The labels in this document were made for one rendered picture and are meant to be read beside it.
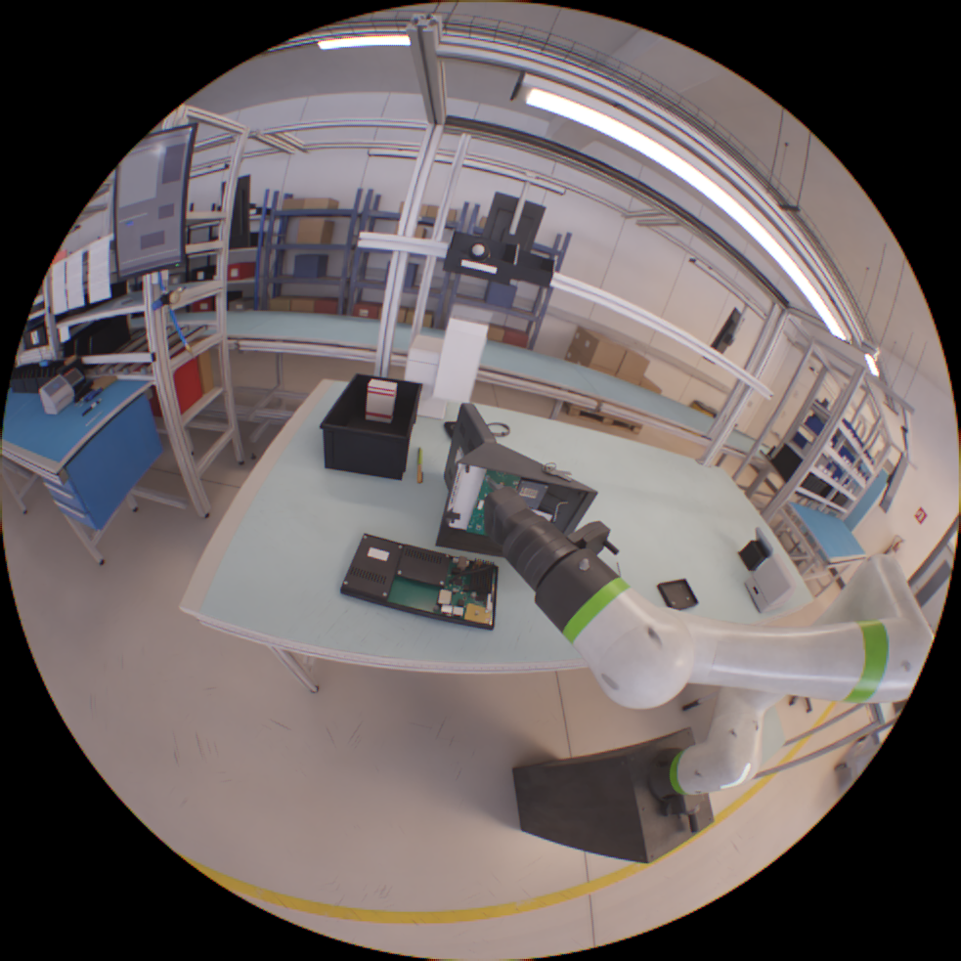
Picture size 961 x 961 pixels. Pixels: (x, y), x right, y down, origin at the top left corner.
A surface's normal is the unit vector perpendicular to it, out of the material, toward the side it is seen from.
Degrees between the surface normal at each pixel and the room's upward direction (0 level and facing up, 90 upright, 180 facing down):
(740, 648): 44
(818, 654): 49
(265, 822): 0
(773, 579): 90
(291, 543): 0
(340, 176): 90
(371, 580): 0
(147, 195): 101
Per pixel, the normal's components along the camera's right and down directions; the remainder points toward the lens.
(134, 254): 0.41, 0.78
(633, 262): 0.07, 0.64
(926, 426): -0.97, -0.15
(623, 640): -0.57, -0.55
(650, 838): 0.25, -0.75
